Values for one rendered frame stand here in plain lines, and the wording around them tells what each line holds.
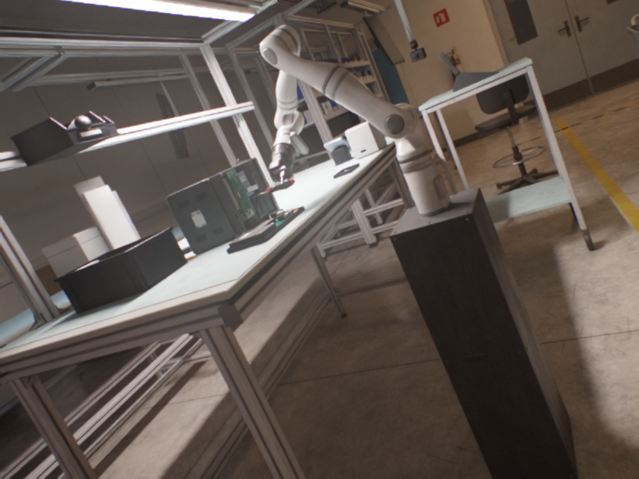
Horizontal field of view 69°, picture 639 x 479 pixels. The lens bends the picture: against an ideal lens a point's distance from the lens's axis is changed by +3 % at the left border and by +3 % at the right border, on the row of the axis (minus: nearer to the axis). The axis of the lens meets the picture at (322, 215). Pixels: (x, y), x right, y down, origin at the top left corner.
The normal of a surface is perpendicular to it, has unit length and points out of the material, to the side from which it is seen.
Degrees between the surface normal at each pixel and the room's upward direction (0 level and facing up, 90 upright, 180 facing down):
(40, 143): 90
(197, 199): 90
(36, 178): 90
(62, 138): 90
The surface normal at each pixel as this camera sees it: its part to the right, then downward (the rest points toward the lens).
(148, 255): 0.85, -0.30
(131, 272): -0.33, 0.33
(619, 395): -0.40, -0.90
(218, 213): 0.00, 0.19
